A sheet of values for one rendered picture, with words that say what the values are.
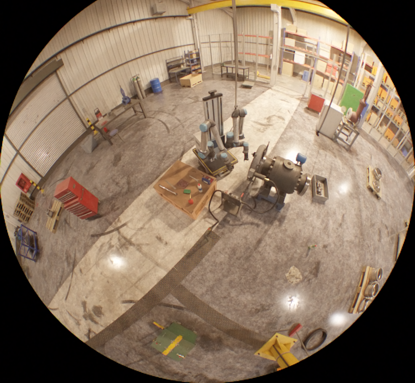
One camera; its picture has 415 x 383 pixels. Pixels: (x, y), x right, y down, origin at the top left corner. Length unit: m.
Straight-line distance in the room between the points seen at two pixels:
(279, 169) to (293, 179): 0.30
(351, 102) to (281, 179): 7.35
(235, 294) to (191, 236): 1.37
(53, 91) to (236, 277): 9.75
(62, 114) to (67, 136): 1.27
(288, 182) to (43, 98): 9.84
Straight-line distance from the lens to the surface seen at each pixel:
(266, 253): 2.77
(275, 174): 2.45
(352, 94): 8.92
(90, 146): 6.76
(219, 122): 2.60
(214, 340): 3.13
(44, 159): 9.53
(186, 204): 2.43
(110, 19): 9.77
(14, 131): 9.54
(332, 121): 5.84
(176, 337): 2.56
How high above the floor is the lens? 2.64
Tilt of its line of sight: 54 degrees down
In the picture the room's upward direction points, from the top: 9 degrees counter-clockwise
